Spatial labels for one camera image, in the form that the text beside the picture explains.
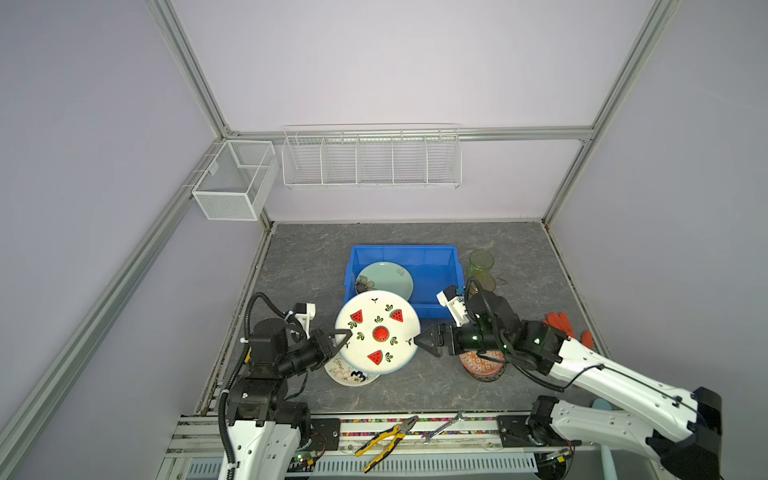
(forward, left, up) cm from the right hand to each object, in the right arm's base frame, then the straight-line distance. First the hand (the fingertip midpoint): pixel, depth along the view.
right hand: (424, 342), depth 69 cm
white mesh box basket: (+54, +61, +6) cm, 82 cm away
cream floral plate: (-1, +23, -19) cm, 29 cm away
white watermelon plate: (+4, +10, 0) cm, 10 cm away
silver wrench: (-12, -9, -21) cm, 25 cm away
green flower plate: (+31, +11, -18) cm, 38 cm away
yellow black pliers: (-15, +6, -19) cm, 25 cm away
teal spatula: (-23, -42, -18) cm, 51 cm away
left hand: (0, +17, +1) cm, 17 cm away
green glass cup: (+34, -22, -15) cm, 44 cm away
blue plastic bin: (+35, -6, -19) cm, 40 cm away
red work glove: (+14, -44, -19) cm, 50 cm away
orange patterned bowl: (-2, -16, -13) cm, 21 cm away
